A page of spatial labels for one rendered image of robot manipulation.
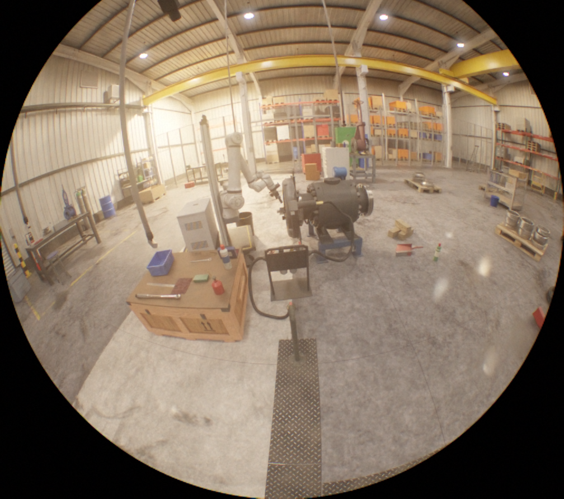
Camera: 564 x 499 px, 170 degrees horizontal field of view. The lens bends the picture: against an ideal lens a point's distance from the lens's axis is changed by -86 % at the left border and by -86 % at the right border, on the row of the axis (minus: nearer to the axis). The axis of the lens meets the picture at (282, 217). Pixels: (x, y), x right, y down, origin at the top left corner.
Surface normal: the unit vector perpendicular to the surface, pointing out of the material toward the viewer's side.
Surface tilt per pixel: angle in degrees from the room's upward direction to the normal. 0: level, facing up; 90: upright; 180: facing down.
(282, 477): 0
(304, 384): 0
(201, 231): 90
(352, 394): 0
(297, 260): 90
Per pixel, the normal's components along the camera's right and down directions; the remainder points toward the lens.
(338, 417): -0.11, -0.92
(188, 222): 0.24, 0.35
